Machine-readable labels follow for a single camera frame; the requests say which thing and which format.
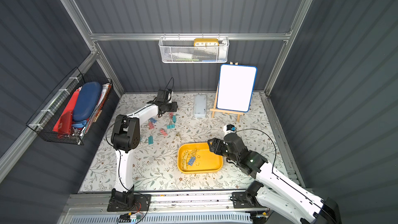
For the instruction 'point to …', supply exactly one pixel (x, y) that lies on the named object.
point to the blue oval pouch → (88, 95)
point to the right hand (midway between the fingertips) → (215, 141)
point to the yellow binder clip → (185, 155)
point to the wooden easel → (215, 110)
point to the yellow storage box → (197, 158)
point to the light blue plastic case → (200, 106)
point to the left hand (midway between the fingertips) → (176, 105)
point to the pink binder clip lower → (164, 132)
